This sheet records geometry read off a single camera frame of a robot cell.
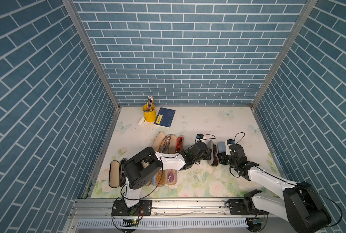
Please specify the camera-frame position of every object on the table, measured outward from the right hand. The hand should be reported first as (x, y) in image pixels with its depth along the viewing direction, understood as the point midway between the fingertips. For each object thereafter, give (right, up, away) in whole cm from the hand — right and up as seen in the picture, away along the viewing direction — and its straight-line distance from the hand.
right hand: (219, 155), depth 90 cm
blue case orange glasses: (-37, -12, -8) cm, 40 cm away
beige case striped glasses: (-38, +7, +6) cm, 39 cm away
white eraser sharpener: (-54, +21, +18) cm, 61 cm away
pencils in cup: (-46, +34, +15) cm, 59 cm away
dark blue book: (-37, +24, +22) cm, 49 cm away
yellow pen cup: (-47, +24, +16) cm, 55 cm away
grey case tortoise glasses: (-5, -2, -6) cm, 8 cm away
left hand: (-3, +2, -5) cm, 6 cm away
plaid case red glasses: (-25, +6, +6) cm, 27 cm away
